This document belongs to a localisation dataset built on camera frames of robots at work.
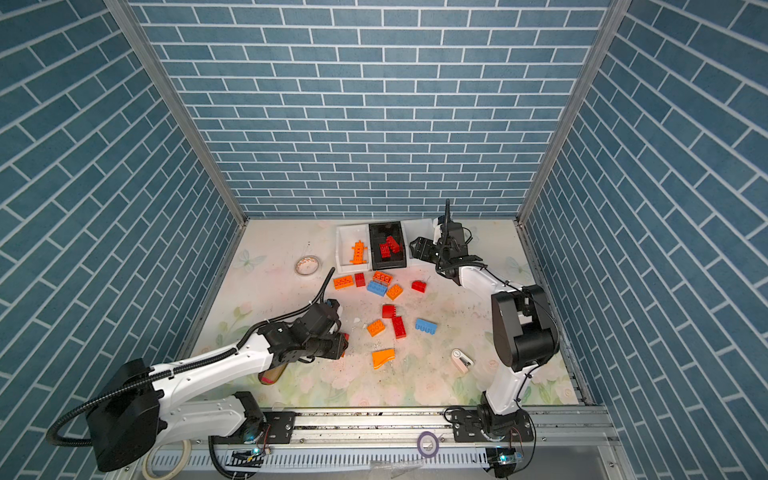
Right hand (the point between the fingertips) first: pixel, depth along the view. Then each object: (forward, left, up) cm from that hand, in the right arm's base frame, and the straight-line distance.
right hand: (420, 246), depth 95 cm
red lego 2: (-29, +20, -8) cm, 35 cm away
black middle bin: (+17, +16, -13) cm, 27 cm away
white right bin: (+16, +3, -9) cm, 19 cm away
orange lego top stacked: (-6, +13, -11) cm, 17 cm away
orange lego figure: (+8, +23, -13) cm, 27 cm away
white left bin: (+12, +28, -11) cm, 32 cm away
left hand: (-31, +18, -8) cm, 37 cm away
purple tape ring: (-49, -3, -14) cm, 51 cm away
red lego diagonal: (+10, +10, -11) cm, 18 cm away
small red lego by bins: (-7, +19, -10) cm, 23 cm away
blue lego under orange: (-9, +14, -12) cm, 20 cm away
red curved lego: (-7, 0, -12) cm, 14 cm away
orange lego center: (-23, +12, -12) cm, 29 cm away
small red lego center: (-17, +9, -13) cm, 23 cm away
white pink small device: (-31, -13, -13) cm, 36 cm away
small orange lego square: (-10, +8, -13) cm, 18 cm away
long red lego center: (-22, +5, -13) cm, 26 cm away
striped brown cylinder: (-40, +38, -11) cm, 56 cm away
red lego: (+7, +13, -12) cm, 19 cm away
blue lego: (-22, -3, -11) cm, 25 cm away
